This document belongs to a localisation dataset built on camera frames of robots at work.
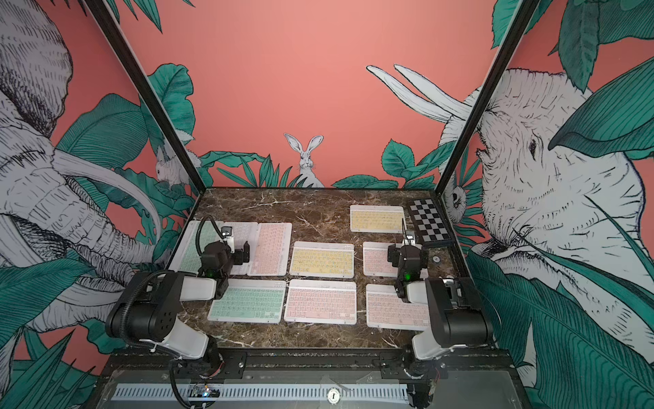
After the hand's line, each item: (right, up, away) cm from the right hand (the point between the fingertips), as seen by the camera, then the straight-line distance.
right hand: (407, 240), depth 94 cm
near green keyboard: (-57, -20, -8) cm, 61 cm away
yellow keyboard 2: (-31, -8, +2) cm, 32 cm away
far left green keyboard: (-65, +5, -27) cm, 70 cm away
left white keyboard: (-66, +2, +10) cm, 67 cm away
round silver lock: (-28, -41, -24) cm, 55 cm away
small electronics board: (-65, -39, -25) cm, 80 cm away
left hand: (-65, +1, 0) cm, 65 cm away
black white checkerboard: (+13, +7, +13) cm, 19 cm away
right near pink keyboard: (-11, -22, -10) cm, 26 cm away
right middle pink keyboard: (-11, -8, +4) cm, 15 cm away
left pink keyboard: (-53, -4, +5) cm, 54 cm away
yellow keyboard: (-9, +8, +16) cm, 20 cm away
